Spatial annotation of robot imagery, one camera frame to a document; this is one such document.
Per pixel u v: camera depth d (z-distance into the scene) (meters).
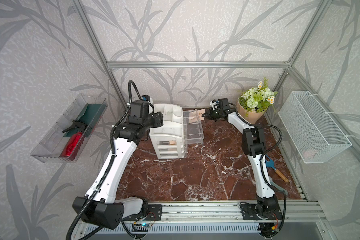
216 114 0.95
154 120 0.64
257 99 0.84
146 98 0.63
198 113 1.08
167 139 0.77
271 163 0.92
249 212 0.73
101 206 0.37
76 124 0.66
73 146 0.58
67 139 0.60
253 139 0.70
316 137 0.60
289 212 0.75
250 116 0.99
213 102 1.02
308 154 0.72
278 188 0.82
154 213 0.72
